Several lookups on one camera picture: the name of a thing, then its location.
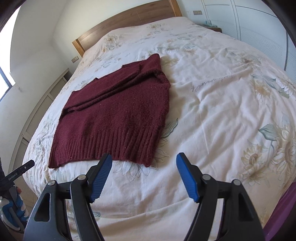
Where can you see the low white window cabinet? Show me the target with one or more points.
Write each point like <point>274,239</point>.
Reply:
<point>27,132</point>

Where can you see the beige wall switch plate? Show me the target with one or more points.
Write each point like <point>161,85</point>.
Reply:
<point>197,13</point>

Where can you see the dark red knit sweater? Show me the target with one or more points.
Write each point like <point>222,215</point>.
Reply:
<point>122,114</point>

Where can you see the purple stool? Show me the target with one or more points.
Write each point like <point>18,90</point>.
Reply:
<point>283,216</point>

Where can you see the wooden bedside table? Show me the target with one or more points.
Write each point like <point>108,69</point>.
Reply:
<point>216,29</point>

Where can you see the items on bedside table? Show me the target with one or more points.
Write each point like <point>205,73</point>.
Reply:
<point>209,24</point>

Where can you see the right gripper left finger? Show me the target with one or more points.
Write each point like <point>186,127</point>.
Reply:
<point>50,220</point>

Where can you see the wooden headboard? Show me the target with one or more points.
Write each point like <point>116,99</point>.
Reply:
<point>139,15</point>

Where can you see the beige wall socket plate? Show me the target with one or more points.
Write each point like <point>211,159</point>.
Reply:
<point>76,58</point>

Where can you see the white louvred wardrobe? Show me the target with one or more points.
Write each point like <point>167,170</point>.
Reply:
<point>256,24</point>

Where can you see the dark framed window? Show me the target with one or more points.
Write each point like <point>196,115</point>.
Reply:
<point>5,84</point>

